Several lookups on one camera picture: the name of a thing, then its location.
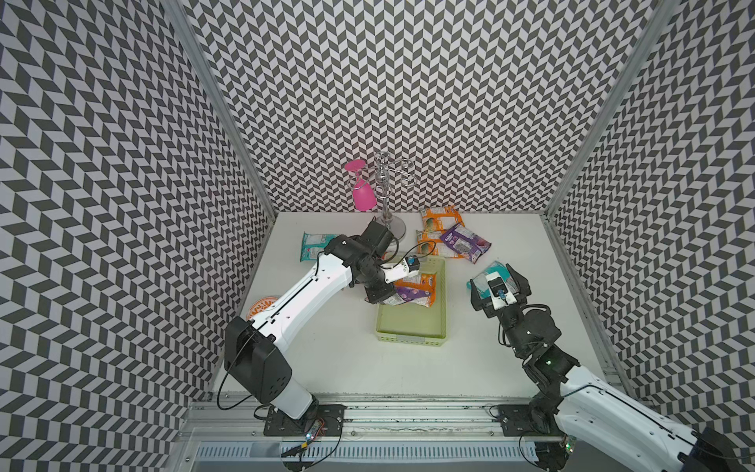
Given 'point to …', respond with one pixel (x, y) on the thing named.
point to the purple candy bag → (466, 243)
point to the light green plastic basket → (414, 323)
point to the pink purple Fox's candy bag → (406, 295)
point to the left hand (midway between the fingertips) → (385, 292)
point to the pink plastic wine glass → (363, 193)
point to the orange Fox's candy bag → (424, 282)
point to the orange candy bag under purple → (429, 242)
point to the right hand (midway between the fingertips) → (491, 276)
